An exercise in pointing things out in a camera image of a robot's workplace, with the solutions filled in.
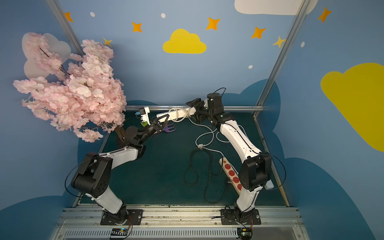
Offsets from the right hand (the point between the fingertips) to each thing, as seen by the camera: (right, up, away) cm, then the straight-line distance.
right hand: (188, 106), depth 79 cm
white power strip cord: (+8, -24, +20) cm, 32 cm away
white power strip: (-6, -4, -2) cm, 8 cm away
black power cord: (+5, -39, +11) cm, 41 cm away
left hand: (-10, -4, -4) cm, 12 cm away
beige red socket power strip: (+26, -40, +7) cm, 48 cm away
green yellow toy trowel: (-23, -10, -4) cm, 25 cm away
